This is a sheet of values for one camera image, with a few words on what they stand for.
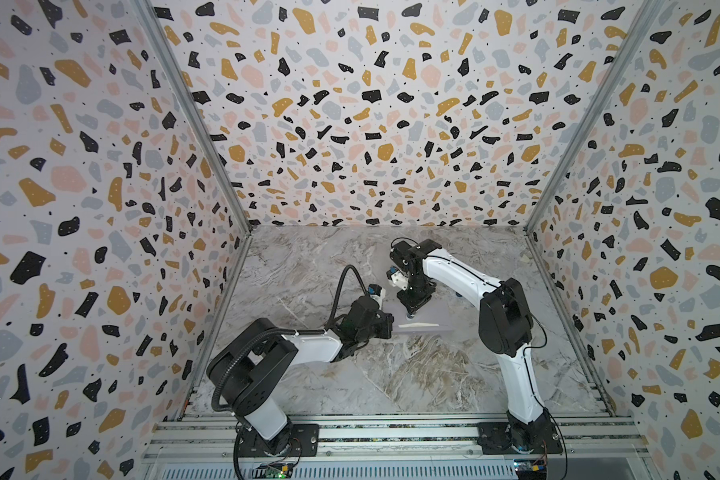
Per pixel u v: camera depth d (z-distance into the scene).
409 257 0.72
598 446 0.75
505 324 0.55
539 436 0.65
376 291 0.82
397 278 0.88
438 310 0.98
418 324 0.95
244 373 0.46
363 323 0.71
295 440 0.73
